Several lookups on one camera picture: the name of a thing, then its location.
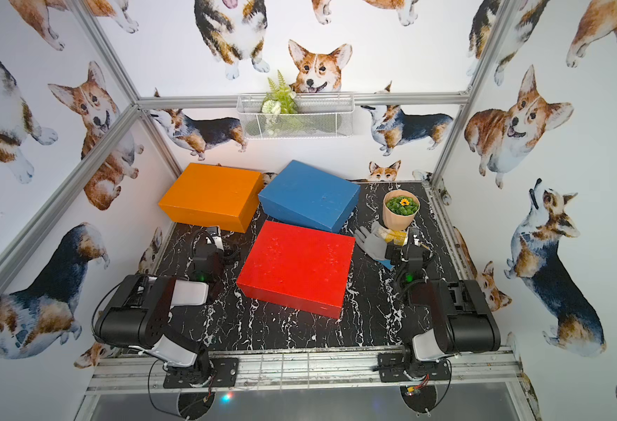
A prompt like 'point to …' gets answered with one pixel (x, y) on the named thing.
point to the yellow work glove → (396, 236)
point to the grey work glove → (373, 243)
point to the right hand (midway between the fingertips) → (405, 239)
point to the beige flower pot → (400, 208)
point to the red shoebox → (299, 267)
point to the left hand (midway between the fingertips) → (225, 235)
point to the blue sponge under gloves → (386, 263)
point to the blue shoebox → (313, 195)
